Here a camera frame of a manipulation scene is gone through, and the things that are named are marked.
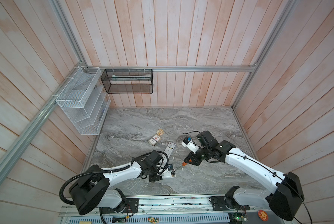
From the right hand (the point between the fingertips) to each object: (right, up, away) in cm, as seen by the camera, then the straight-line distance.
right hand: (186, 158), depth 78 cm
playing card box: (-19, +8, +20) cm, 29 cm away
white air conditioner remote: (-10, -12, +5) cm, 16 cm away
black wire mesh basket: (-40, +52, +26) cm, 71 cm away
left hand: (-16, -12, +6) cm, 21 cm away
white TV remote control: (-10, +1, +15) cm, 18 cm away
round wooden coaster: (-16, +13, +26) cm, 33 cm away
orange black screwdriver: (-2, -3, -1) cm, 3 cm away
